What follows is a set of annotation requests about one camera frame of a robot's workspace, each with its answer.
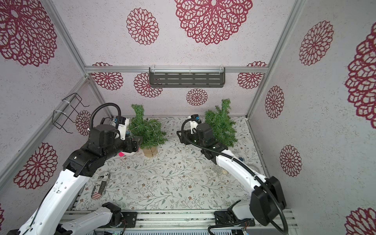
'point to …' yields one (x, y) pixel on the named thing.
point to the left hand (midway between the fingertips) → (136, 139)
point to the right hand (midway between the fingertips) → (184, 129)
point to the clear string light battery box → (219, 170)
